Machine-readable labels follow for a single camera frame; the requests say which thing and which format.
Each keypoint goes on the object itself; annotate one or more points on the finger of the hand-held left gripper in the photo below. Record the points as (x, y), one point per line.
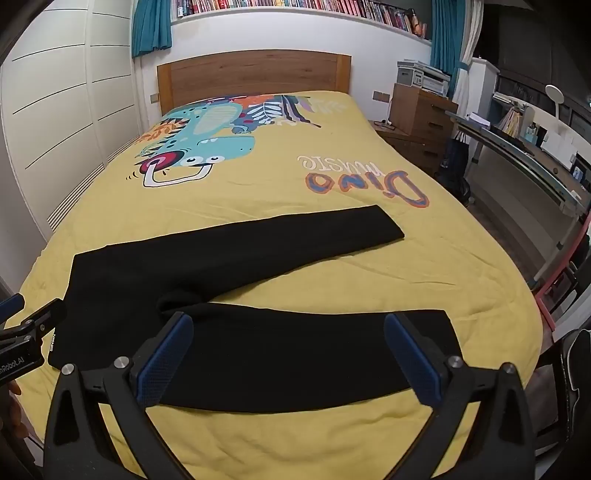
(11, 304)
(46, 318)

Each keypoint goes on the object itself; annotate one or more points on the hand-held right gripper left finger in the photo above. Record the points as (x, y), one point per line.
(166, 360)

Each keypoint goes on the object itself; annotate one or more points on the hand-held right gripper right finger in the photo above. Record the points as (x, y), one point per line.
(413, 360)

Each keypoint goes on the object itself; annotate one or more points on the black pants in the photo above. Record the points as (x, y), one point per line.
(231, 258)

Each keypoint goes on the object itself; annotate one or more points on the person's left hand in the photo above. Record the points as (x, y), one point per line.
(14, 415)

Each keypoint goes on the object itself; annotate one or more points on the black backpack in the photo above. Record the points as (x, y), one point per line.
(575, 392)

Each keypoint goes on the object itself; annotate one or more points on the yellow printed blanket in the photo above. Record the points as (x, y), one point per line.
(323, 221)

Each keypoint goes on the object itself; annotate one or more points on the white wardrobe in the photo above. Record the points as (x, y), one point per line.
(55, 120)

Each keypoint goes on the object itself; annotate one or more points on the black shopping bag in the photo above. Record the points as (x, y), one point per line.
(455, 161)

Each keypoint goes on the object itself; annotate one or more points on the wooden nightstand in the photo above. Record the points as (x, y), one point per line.
(395, 136)

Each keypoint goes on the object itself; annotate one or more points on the study desk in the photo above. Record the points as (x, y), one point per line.
(521, 152)

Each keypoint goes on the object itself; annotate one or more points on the wooden dresser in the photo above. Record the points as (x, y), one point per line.
(425, 115)

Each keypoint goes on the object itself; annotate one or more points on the white cabinet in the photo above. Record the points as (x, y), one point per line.
(485, 87)

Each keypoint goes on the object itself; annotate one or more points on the white printer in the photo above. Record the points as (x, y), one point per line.
(425, 76)

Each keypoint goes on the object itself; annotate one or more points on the wooden headboard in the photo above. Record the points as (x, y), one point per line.
(254, 74)

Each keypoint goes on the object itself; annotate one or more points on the white desk lamp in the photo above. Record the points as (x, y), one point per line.
(554, 94)

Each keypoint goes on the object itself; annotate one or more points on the teal curtain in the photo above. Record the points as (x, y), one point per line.
(150, 25)
(444, 46)

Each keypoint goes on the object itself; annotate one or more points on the white sheer curtain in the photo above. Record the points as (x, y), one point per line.
(472, 37)

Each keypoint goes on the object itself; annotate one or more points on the row of books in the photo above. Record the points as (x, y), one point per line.
(300, 5)

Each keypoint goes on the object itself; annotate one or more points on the red chair frame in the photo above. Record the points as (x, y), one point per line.
(561, 272)

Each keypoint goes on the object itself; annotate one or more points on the wall outlet plate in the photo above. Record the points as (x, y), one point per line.
(381, 96)

